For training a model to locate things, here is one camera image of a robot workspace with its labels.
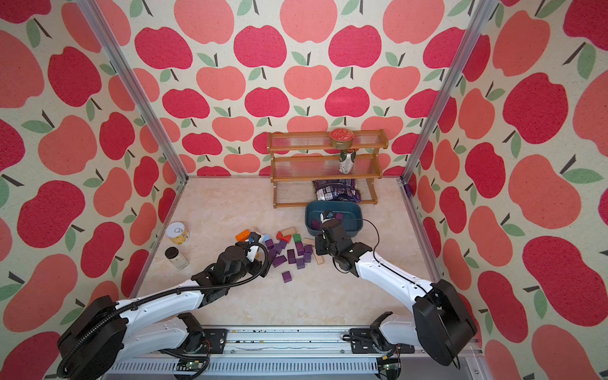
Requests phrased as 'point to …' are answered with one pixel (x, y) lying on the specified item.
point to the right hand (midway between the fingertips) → (322, 240)
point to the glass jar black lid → (172, 253)
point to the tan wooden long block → (319, 259)
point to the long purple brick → (279, 260)
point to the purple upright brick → (300, 248)
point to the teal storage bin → (352, 218)
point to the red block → (287, 238)
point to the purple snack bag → (343, 190)
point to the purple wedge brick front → (315, 224)
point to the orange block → (242, 236)
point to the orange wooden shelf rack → (305, 166)
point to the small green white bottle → (347, 160)
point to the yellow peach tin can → (177, 233)
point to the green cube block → (297, 237)
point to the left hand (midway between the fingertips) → (265, 254)
